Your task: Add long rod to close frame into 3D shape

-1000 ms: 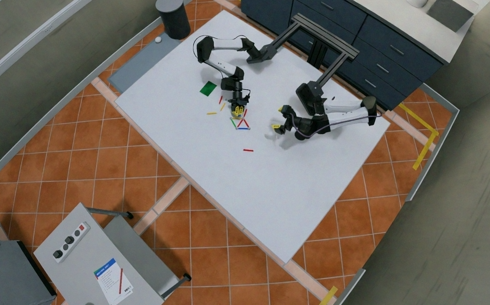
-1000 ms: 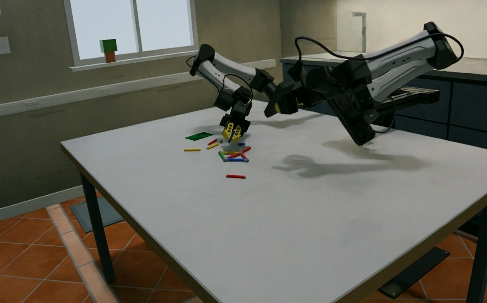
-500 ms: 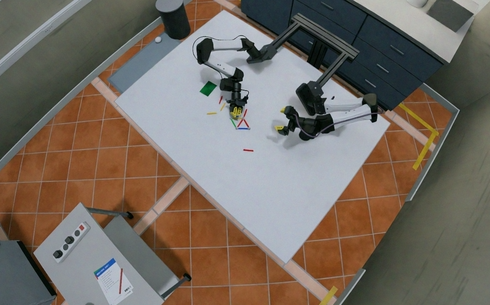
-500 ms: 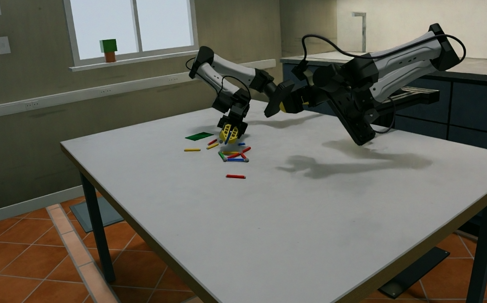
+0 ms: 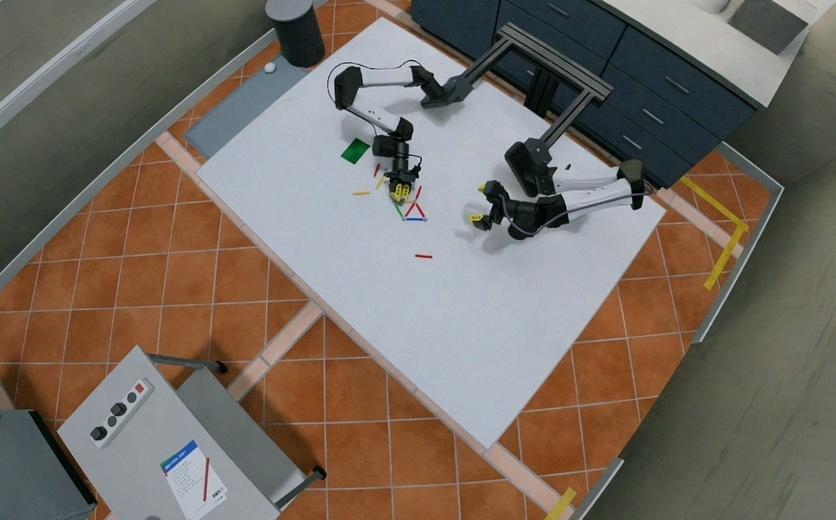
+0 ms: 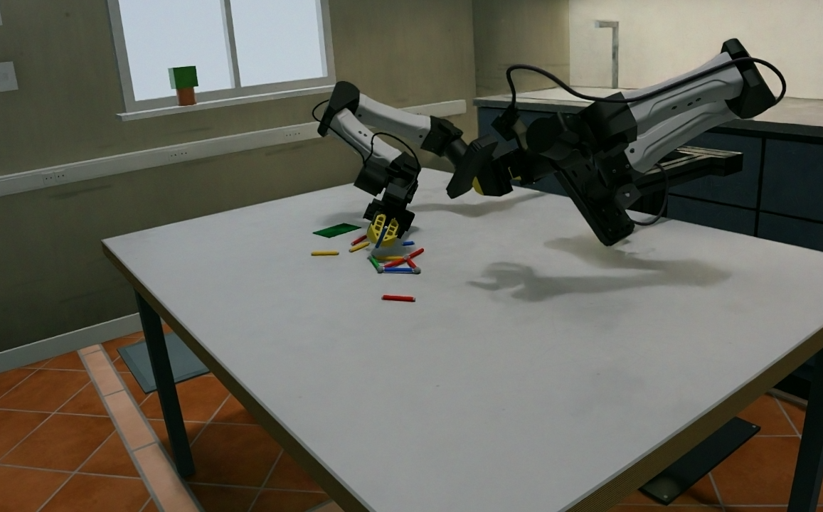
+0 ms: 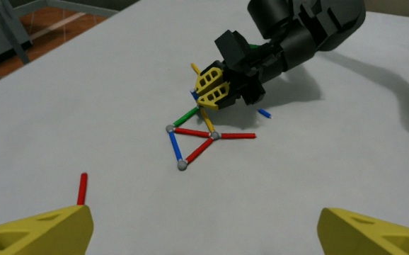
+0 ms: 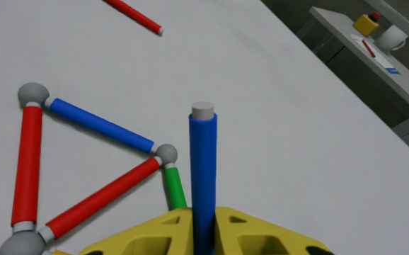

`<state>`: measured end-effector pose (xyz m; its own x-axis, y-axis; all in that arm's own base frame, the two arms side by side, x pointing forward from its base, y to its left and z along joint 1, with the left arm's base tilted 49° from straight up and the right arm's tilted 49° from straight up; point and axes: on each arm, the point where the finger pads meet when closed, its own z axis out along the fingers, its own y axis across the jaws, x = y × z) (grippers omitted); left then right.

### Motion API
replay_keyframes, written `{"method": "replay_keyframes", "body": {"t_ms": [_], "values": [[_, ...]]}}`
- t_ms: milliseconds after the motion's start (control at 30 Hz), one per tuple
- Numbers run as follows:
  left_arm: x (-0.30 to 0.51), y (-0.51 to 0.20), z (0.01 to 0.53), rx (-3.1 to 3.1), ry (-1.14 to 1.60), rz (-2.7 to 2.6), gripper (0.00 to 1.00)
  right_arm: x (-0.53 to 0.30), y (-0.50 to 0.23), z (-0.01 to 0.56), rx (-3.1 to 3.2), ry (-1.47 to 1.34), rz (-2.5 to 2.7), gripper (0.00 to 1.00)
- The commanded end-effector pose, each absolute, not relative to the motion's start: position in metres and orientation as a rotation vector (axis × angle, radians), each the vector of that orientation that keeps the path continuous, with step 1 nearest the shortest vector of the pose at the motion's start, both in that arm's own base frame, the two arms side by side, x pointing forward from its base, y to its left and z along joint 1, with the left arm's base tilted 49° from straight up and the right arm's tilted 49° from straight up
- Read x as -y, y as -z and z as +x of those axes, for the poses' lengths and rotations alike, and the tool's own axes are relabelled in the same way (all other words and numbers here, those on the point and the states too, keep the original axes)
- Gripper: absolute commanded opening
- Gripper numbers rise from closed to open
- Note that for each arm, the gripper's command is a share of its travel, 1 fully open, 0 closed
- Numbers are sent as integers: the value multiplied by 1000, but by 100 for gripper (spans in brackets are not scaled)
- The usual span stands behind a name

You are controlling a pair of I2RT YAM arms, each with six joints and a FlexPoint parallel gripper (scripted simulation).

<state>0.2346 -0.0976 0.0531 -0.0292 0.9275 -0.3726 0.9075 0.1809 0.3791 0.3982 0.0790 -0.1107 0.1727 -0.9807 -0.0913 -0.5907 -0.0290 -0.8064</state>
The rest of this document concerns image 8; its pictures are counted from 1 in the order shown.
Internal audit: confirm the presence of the green rod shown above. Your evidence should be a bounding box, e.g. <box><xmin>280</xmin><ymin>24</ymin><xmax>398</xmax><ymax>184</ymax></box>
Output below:
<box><xmin>164</xmin><ymin>163</ymin><xmax>187</xmax><ymax>210</ymax></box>

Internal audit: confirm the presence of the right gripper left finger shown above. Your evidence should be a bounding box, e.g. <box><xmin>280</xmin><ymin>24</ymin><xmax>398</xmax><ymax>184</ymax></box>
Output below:
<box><xmin>78</xmin><ymin>207</ymin><xmax>194</xmax><ymax>255</ymax></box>

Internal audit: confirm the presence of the red rod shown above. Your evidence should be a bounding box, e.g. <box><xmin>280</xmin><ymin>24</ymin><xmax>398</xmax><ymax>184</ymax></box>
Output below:
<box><xmin>38</xmin><ymin>156</ymin><xmax>162</xmax><ymax>244</ymax></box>
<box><xmin>10</xmin><ymin>101</ymin><xmax>42</xmax><ymax>234</ymax></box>
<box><xmin>105</xmin><ymin>0</ymin><xmax>164</xmax><ymax>35</ymax></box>

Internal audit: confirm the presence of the blue rod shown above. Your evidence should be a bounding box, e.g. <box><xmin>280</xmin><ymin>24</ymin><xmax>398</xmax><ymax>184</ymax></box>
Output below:
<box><xmin>188</xmin><ymin>101</ymin><xmax>217</xmax><ymax>255</ymax></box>
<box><xmin>44</xmin><ymin>96</ymin><xmax>158</xmax><ymax>154</ymax></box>

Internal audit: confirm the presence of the yellow rod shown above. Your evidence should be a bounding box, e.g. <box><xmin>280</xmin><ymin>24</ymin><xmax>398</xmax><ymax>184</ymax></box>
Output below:
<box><xmin>41</xmin><ymin>249</ymin><xmax>74</xmax><ymax>255</ymax></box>

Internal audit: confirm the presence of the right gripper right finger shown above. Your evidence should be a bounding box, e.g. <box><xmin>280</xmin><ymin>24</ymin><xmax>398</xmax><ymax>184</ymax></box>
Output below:
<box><xmin>214</xmin><ymin>206</ymin><xmax>333</xmax><ymax>255</ymax></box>

